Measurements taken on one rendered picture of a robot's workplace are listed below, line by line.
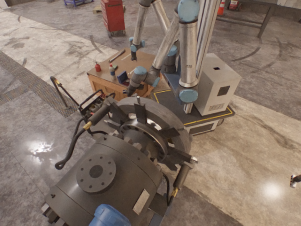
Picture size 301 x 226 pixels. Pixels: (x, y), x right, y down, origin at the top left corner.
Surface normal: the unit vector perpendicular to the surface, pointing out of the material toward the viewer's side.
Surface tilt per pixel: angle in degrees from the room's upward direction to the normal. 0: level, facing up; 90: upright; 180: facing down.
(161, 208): 0
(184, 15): 83
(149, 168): 46
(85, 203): 10
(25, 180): 0
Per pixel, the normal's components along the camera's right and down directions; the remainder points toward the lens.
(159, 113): -0.06, -0.11
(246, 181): 0.00, -0.68
